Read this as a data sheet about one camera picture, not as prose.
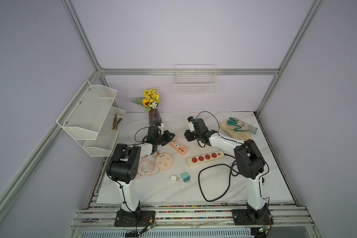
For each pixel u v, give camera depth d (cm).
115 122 97
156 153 95
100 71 91
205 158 93
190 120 88
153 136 79
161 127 92
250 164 54
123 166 51
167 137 88
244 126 112
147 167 91
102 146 74
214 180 86
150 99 93
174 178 86
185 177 86
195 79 94
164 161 92
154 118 107
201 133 77
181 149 97
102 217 75
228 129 111
